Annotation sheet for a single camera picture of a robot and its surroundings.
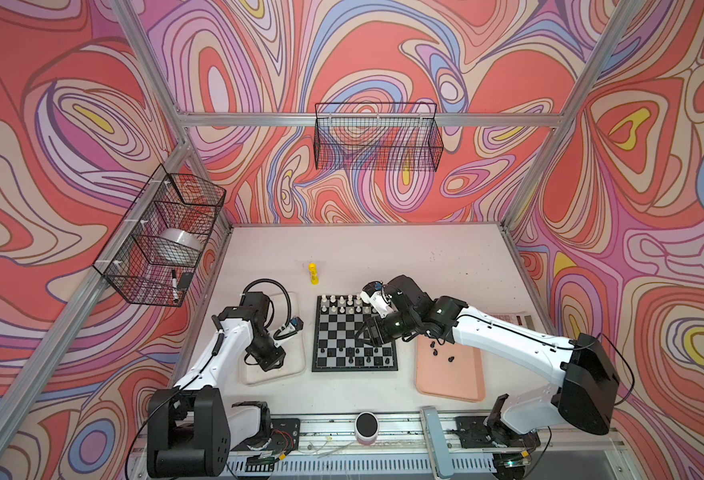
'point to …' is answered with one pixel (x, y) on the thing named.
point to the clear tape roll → (180, 240)
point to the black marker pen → (174, 286)
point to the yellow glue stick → (314, 278)
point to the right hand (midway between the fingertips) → (365, 342)
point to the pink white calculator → (520, 319)
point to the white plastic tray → (285, 307)
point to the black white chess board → (336, 348)
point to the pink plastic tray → (449, 370)
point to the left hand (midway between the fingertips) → (276, 355)
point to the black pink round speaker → (366, 428)
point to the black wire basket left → (155, 248)
